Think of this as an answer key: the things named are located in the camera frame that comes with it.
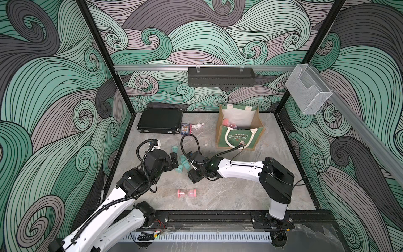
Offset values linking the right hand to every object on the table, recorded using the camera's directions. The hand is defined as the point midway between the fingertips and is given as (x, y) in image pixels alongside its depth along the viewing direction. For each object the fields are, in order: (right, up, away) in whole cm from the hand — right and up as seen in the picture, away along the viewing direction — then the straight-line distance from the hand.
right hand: (192, 175), depth 85 cm
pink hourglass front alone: (0, -8, -5) cm, 10 cm away
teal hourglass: (-3, +12, -19) cm, 22 cm away
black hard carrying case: (-24, +31, +28) cm, 49 cm away
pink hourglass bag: (+21, +30, +13) cm, 39 cm away
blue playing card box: (-6, +25, +23) cm, 35 cm away
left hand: (-10, +14, -13) cm, 21 cm away
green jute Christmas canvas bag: (+31, +26, +17) cm, 44 cm away
